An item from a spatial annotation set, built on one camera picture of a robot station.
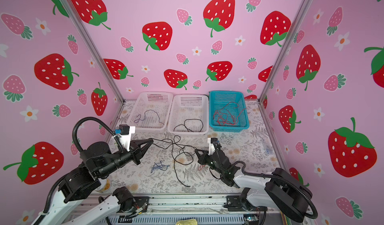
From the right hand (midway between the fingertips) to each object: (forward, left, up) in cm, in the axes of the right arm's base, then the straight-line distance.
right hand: (194, 150), depth 80 cm
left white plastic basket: (+33, +38, -8) cm, 51 cm away
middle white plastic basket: (+34, +9, -11) cm, 37 cm away
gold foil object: (-31, -1, -8) cm, 32 cm away
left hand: (-9, +15, +23) cm, 29 cm away
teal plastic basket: (+42, -20, -12) cm, 48 cm away
